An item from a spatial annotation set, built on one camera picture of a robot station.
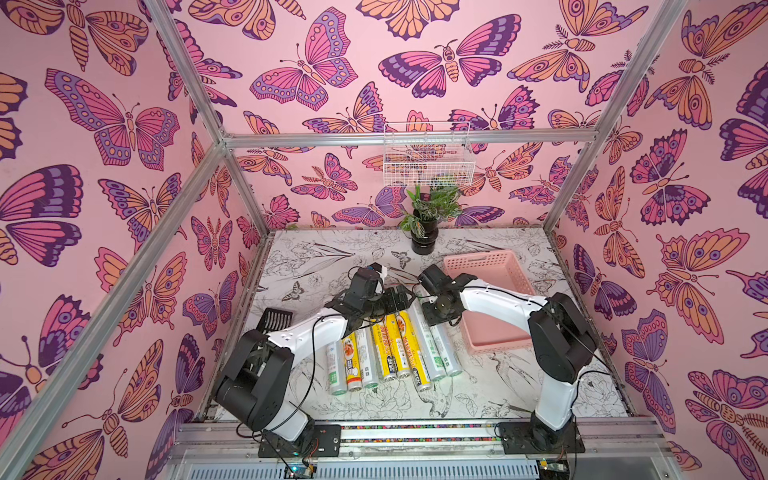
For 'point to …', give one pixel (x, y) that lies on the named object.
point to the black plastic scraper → (274, 320)
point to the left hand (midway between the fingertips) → (410, 298)
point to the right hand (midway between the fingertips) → (427, 319)
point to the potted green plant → (422, 220)
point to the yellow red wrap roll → (353, 369)
